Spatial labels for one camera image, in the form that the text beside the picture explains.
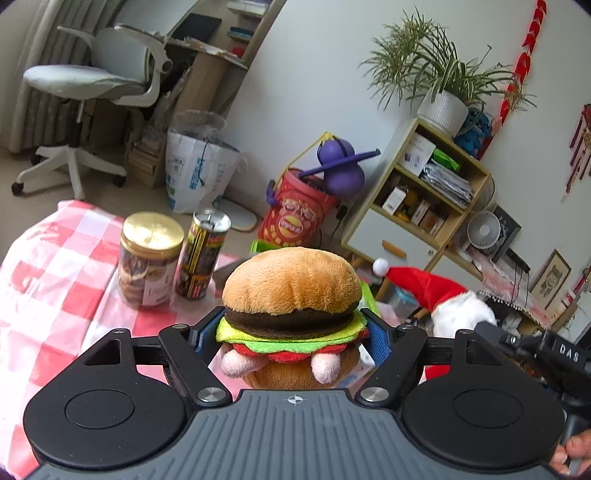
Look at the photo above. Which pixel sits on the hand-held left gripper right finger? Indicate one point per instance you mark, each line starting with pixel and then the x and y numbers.
pixel 381 344

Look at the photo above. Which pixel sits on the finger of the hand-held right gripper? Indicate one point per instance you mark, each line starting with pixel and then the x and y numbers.
pixel 512 344

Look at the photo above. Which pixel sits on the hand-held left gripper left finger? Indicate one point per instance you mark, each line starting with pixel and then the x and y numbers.
pixel 207 327

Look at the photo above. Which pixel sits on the green plastic bin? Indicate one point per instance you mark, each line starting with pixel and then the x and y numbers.
pixel 369 297

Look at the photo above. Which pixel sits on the red santa hat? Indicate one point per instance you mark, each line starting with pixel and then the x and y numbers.
pixel 429 286

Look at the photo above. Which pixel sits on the burger plush toy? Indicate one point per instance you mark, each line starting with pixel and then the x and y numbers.
pixel 291 281

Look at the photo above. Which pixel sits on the person's right hand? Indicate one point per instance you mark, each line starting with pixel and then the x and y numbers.
pixel 577 454

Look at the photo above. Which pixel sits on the clear storage box blue lid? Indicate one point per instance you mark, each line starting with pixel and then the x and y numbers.
pixel 404 300

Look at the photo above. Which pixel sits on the tall black drink can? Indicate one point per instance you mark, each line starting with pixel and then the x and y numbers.
pixel 201 258

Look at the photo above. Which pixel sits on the cookie jar with gold lid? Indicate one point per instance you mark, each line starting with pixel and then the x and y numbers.
pixel 147 272

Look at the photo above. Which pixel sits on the tall wooden shelf cabinet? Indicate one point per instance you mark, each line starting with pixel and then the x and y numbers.
pixel 392 230

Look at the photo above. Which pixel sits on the white oval board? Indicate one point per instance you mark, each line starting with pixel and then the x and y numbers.
pixel 240 217

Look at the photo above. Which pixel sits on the white desk fan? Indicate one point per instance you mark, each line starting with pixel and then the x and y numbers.
pixel 482 230

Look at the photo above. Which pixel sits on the brown packaging box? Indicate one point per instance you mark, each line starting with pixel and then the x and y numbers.
pixel 429 217

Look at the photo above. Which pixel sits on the black power adapter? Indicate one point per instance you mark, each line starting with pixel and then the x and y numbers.
pixel 342 212

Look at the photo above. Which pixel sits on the red snack bucket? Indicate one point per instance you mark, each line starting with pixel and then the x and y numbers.
pixel 295 217

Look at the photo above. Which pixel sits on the yellow object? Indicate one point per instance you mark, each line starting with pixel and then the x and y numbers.
pixel 408 203

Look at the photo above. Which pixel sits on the small white box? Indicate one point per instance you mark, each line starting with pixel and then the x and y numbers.
pixel 395 199

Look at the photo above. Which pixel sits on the white standing fan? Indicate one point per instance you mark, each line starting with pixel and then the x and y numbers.
pixel 488 191

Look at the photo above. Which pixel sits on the white printed bag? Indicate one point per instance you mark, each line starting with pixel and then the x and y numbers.
pixel 198 170

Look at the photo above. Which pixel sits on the red white checkered tablecloth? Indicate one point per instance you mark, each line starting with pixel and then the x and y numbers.
pixel 55 286

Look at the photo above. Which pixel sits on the purple jump ball toy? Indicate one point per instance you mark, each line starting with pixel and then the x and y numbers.
pixel 344 177

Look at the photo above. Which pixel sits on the stack of papers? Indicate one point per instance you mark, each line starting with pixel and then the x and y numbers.
pixel 448 184

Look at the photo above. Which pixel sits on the cardboard box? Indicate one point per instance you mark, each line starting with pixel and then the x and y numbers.
pixel 147 157

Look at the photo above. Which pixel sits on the white product box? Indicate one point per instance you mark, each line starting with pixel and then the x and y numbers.
pixel 418 154

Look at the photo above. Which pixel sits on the green packet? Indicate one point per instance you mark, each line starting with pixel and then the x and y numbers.
pixel 445 159

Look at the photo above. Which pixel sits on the clear plastic bag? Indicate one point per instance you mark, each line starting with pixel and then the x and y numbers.
pixel 196 124

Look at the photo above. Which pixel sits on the red tassel ornament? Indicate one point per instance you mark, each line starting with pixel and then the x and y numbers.
pixel 579 147

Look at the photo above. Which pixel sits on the blue toy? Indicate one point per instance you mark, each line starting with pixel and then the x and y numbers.
pixel 475 134

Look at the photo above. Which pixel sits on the potted spider plant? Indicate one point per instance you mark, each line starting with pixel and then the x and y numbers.
pixel 443 110

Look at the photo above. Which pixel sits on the white grey office chair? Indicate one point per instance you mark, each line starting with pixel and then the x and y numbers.
pixel 78 78

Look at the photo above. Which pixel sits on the grey curtain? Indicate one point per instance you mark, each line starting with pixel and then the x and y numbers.
pixel 41 37

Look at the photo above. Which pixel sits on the wooden portrait frame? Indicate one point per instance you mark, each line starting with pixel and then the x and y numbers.
pixel 551 279

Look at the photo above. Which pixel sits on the dark picture frame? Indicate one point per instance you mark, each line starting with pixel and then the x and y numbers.
pixel 508 230

